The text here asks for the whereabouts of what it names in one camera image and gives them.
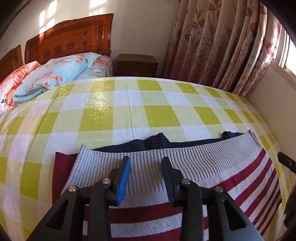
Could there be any dark wooden nightstand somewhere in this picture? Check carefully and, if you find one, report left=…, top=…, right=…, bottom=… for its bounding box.
left=115, top=54, right=159, bottom=77

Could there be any yellow checkered bed cover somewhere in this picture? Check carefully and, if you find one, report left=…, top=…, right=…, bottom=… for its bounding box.
left=1, top=77, right=292, bottom=240

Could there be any pink floral curtain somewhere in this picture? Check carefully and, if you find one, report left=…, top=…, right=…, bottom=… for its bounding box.
left=162, top=0, right=282, bottom=98

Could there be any light blue floral quilt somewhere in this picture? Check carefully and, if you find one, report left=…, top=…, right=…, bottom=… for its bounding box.
left=12, top=52, right=100, bottom=104

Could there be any window with metal bars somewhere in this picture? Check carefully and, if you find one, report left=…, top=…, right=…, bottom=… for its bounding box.
left=272, top=27, right=295, bottom=83

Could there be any wooden carved headboard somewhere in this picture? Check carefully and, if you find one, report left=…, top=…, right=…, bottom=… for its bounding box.
left=24, top=13, right=114, bottom=64

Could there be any floral pillow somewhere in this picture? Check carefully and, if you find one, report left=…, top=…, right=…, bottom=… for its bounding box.
left=74, top=55, right=113, bottom=80

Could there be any red white navy striped sweater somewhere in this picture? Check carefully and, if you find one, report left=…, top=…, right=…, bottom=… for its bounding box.
left=52, top=131, right=281, bottom=240

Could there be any pink floral quilt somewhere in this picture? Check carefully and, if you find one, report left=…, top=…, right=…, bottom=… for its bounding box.
left=1, top=61, right=41, bottom=113

